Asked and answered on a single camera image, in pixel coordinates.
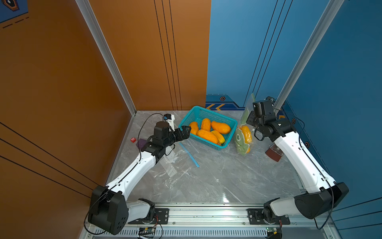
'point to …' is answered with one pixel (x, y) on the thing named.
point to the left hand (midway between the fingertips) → (185, 127)
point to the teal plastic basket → (232, 123)
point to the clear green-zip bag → (243, 137)
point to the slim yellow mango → (221, 139)
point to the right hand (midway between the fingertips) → (253, 116)
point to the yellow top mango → (206, 124)
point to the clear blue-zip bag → (179, 160)
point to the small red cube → (133, 139)
